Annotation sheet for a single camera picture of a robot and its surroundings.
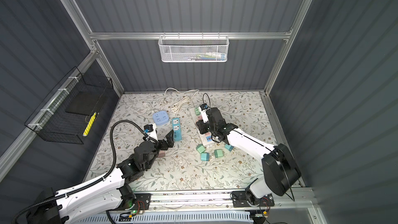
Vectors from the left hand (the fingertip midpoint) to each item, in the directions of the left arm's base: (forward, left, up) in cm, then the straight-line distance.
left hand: (165, 132), depth 77 cm
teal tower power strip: (+12, -3, -16) cm, 20 cm away
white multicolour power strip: (+3, -21, -15) cm, 27 cm away
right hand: (+7, -18, -4) cm, 20 cm away
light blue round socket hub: (+21, +8, -15) cm, 27 cm away
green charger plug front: (-6, -28, -16) cm, 32 cm away
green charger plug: (-2, -18, -16) cm, 24 cm away
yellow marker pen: (0, +32, +9) cm, 34 cm away
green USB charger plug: (+22, -17, -12) cm, 30 cm away
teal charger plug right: (-3, -35, -16) cm, 38 cm away
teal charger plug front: (-7, -20, -17) cm, 27 cm away
